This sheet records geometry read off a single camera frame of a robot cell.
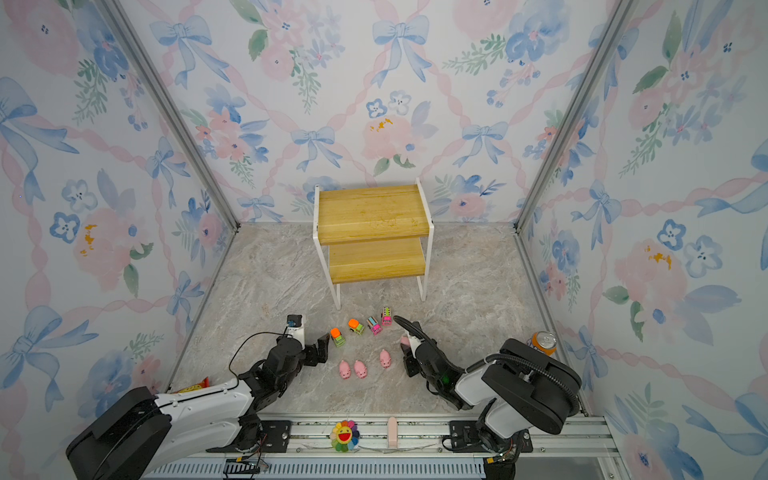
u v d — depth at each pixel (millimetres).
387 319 922
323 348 855
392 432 732
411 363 786
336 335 883
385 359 851
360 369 835
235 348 883
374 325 902
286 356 653
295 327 748
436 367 675
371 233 738
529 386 455
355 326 902
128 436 420
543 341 782
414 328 758
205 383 815
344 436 732
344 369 833
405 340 882
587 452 732
